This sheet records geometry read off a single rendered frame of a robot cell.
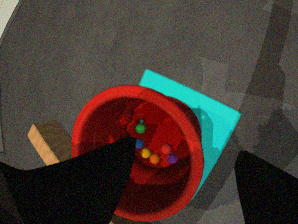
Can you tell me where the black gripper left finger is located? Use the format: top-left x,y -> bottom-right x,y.
0,136 -> 137,224

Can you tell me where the red cup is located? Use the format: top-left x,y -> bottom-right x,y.
71,85 -> 205,221

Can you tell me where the yellow marble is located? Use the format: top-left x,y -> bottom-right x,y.
141,148 -> 152,159

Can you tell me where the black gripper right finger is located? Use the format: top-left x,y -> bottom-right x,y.
234,151 -> 298,224

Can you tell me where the orange marble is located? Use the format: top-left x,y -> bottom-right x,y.
150,153 -> 160,164

